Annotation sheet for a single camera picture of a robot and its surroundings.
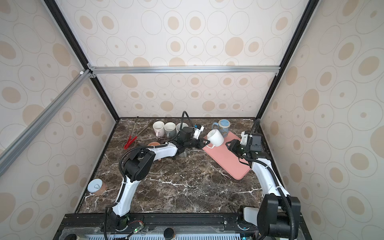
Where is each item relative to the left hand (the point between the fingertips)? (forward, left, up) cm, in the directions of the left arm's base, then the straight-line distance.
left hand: (213, 139), depth 90 cm
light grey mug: (+11, +28, -4) cm, 31 cm away
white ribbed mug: (+2, -2, -1) cm, 3 cm away
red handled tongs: (+9, +56, -12) cm, 59 cm away
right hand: (-5, -8, +3) cm, 10 cm away
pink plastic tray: (-13, -6, +1) cm, 15 cm away
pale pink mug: (+15, +37, -6) cm, 40 cm away
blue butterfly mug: (+14, -8, -4) cm, 17 cm away
